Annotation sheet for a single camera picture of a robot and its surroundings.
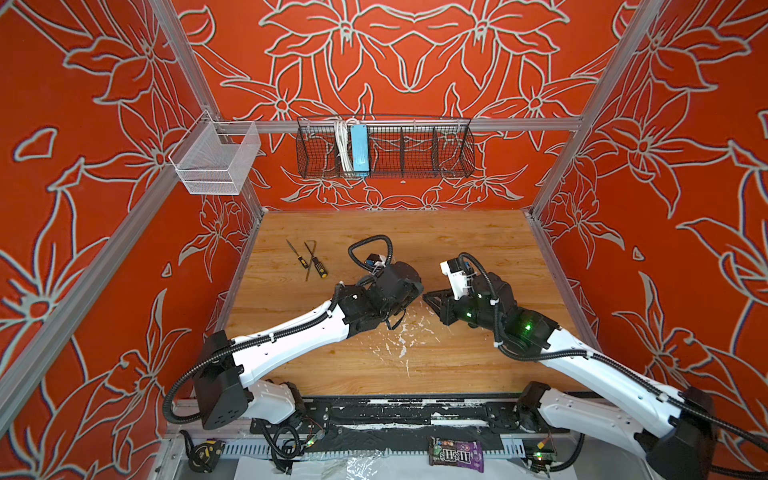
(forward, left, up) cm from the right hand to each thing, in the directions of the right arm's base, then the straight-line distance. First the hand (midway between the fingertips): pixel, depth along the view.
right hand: (421, 297), depth 71 cm
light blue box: (+43, +16, +13) cm, 48 cm away
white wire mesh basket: (+46, +63, +11) cm, 78 cm away
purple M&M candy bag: (-30, -10, -19) cm, 37 cm away
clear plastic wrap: (-32, +18, -21) cm, 42 cm away
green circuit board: (-31, -28, -22) cm, 47 cm away
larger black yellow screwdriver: (+22, +31, -19) cm, 42 cm away
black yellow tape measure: (-30, +51, -17) cm, 62 cm away
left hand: (+4, -1, +2) cm, 5 cm away
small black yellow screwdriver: (+26, +38, -20) cm, 50 cm away
